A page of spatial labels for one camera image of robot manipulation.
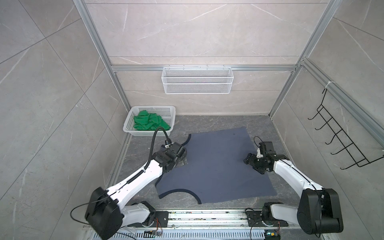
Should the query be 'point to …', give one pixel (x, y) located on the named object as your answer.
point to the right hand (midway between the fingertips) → (248, 161)
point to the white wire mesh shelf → (197, 80)
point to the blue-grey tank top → (215, 171)
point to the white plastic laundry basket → (167, 112)
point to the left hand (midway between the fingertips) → (177, 156)
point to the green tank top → (144, 121)
